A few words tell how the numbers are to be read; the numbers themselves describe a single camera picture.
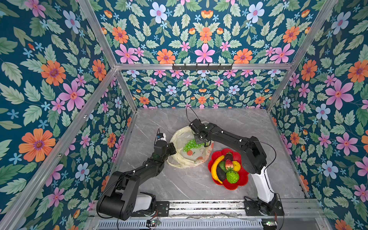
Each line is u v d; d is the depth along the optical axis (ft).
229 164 2.63
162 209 2.41
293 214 2.39
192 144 3.13
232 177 2.57
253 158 1.76
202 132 2.25
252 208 2.41
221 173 2.65
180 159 2.88
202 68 3.06
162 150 2.26
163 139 2.67
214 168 2.65
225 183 2.61
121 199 1.38
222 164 2.75
